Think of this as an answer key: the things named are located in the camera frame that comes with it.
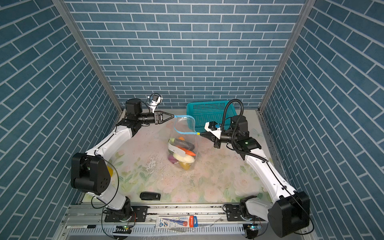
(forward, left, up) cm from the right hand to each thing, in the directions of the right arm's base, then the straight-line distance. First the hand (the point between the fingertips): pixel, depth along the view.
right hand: (201, 131), depth 72 cm
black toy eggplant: (+2, +12, -16) cm, 20 cm away
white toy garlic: (-6, +8, -18) cm, 21 cm away
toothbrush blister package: (-34, +10, -28) cm, 45 cm away
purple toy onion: (-5, +18, -22) cm, 29 cm away
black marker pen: (-40, +54, -26) cm, 73 cm away
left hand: (+7, +16, +1) cm, 17 cm away
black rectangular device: (-25, +25, -25) cm, 44 cm away
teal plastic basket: (+41, 0, -27) cm, 49 cm away
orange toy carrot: (-5, +7, -12) cm, 15 cm away
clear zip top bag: (+20, +14, -26) cm, 35 cm away
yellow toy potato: (-8, +9, -23) cm, 26 cm away
